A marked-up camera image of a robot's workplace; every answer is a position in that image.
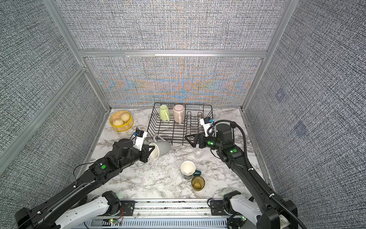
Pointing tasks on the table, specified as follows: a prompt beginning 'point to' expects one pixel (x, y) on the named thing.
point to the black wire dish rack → (174, 131)
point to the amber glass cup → (198, 183)
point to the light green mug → (164, 113)
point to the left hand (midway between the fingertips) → (156, 146)
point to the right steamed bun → (125, 117)
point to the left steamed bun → (117, 121)
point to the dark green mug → (188, 170)
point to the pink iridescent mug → (179, 113)
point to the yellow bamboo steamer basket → (126, 126)
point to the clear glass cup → (198, 152)
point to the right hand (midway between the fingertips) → (190, 133)
